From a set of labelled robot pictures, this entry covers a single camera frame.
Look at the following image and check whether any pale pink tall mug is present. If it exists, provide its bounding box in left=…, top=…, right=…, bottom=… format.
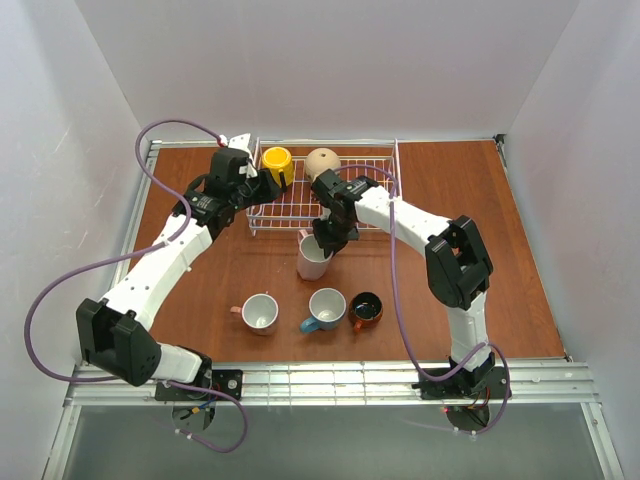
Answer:
left=297, top=229, right=332, bottom=281

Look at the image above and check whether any yellow cup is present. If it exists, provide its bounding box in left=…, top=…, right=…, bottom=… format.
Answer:
left=261, top=147, right=295, bottom=187

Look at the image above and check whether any beige round ceramic mug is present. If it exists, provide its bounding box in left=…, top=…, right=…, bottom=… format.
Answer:
left=304, top=148, right=341, bottom=182

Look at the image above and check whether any grey mug blue handle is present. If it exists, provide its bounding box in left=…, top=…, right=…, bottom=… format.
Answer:
left=299, top=288, right=347, bottom=334

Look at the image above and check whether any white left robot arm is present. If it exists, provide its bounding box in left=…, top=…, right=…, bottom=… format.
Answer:
left=76, top=169, right=282, bottom=386

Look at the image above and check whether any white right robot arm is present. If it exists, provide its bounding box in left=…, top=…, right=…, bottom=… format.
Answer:
left=311, top=170, right=495, bottom=396

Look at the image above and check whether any white wire dish rack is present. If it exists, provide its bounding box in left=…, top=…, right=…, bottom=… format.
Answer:
left=245, top=138, right=405, bottom=236

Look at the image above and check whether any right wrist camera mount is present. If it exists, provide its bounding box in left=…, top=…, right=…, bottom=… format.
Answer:
left=311, top=169, right=352, bottom=210

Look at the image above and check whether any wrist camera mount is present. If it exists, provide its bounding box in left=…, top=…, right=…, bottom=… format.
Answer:
left=311, top=169, right=352, bottom=210
left=205, top=133, right=258, bottom=195

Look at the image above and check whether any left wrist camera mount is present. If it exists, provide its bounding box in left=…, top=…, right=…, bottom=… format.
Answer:
left=205, top=133, right=258, bottom=195

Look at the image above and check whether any black mug orange handle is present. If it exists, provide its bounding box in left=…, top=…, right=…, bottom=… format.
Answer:
left=348, top=292, right=383, bottom=334

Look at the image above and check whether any white mug pink handle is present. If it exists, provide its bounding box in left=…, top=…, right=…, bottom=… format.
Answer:
left=230, top=293, right=279, bottom=336

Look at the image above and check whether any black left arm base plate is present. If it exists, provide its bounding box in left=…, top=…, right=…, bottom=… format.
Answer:
left=154, top=369, right=244, bottom=403

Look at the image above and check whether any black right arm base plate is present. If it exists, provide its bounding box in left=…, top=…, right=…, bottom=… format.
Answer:
left=411, top=366, right=511, bottom=400

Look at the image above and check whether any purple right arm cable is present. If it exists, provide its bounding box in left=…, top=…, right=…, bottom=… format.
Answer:
left=334, top=163, right=514, bottom=436

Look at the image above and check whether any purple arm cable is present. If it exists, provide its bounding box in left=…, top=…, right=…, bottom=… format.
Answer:
left=334, top=163, right=514, bottom=436
left=23, top=118, right=250, bottom=454

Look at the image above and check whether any aluminium left frame rail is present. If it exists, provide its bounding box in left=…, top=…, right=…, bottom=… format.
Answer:
left=82, top=140, right=162, bottom=366

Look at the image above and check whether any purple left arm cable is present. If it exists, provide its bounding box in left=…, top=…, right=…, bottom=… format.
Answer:
left=23, top=118, right=250, bottom=454

